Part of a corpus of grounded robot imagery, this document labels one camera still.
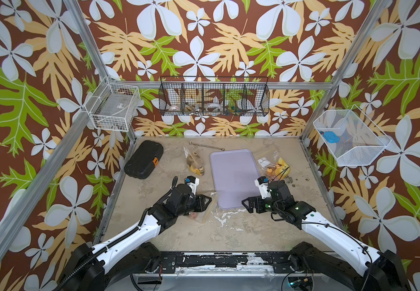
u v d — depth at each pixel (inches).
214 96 38.1
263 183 28.9
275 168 39.9
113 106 33.7
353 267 17.6
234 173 41.0
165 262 28.9
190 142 46.7
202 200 27.2
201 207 27.0
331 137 33.4
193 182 28.7
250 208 28.6
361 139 30.2
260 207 28.3
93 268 15.5
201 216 32.0
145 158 40.0
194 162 35.4
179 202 23.4
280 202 24.4
